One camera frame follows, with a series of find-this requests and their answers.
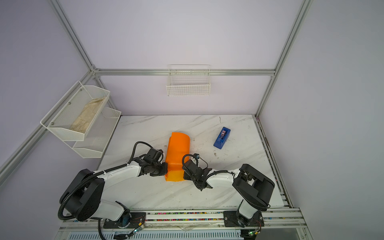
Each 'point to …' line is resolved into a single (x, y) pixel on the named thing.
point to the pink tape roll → (223, 133)
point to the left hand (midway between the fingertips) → (166, 172)
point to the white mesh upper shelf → (72, 117)
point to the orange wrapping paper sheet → (178, 155)
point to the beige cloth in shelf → (83, 120)
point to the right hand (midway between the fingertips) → (185, 172)
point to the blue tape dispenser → (222, 138)
